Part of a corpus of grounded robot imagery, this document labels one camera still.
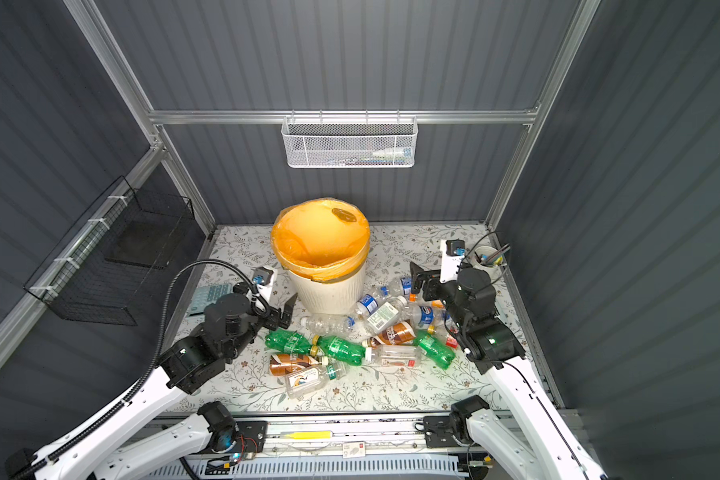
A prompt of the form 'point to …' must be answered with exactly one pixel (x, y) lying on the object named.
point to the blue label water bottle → (368, 304)
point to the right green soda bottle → (342, 350)
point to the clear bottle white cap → (329, 324)
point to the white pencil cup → (489, 259)
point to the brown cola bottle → (399, 333)
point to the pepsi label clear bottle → (418, 315)
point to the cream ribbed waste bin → (328, 298)
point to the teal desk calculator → (206, 295)
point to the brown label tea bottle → (283, 363)
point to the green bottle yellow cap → (436, 348)
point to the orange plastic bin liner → (321, 239)
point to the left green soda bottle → (291, 343)
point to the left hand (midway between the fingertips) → (277, 288)
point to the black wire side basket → (102, 272)
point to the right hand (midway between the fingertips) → (433, 264)
